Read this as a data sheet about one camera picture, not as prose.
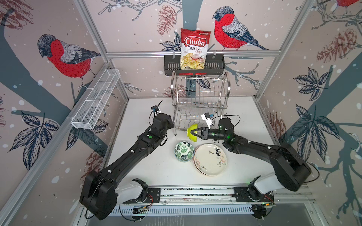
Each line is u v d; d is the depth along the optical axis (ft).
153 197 2.40
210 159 2.76
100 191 1.26
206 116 2.47
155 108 2.29
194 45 2.74
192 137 2.51
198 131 2.50
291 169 1.44
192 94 4.13
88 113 2.34
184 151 2.82
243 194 2.41
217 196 2.45
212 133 2.34
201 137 2.37
